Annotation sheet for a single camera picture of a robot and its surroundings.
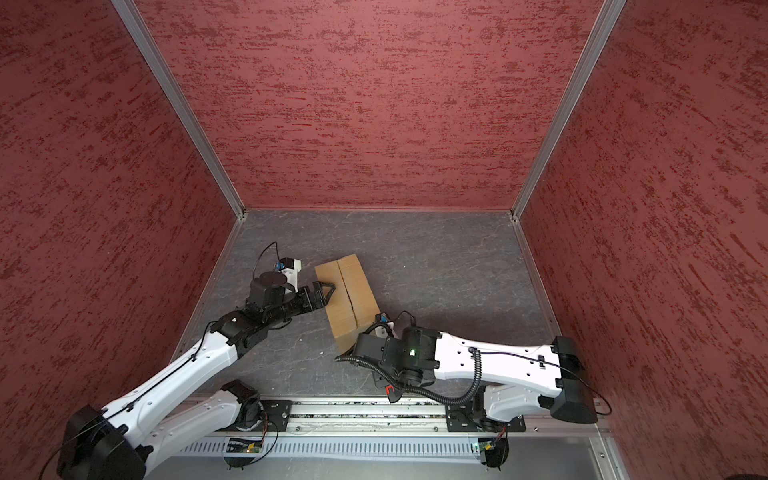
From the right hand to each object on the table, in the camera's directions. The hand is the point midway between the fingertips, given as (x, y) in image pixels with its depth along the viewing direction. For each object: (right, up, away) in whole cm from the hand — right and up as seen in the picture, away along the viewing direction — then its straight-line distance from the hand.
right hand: (387, 377), depth 68 cm
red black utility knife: (0, -1, -4) cm, 4 cm away
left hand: (-18, +17, +12) cm, 27 cm away
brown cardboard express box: (-9, +16, +9) cm, 20 cm away
